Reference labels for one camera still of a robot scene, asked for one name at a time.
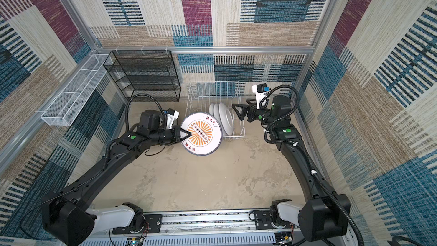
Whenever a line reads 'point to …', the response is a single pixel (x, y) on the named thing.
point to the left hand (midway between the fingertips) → (191, 132)
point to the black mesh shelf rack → (149, 72)
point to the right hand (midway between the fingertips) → (240, 105)
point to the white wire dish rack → (220, 98)
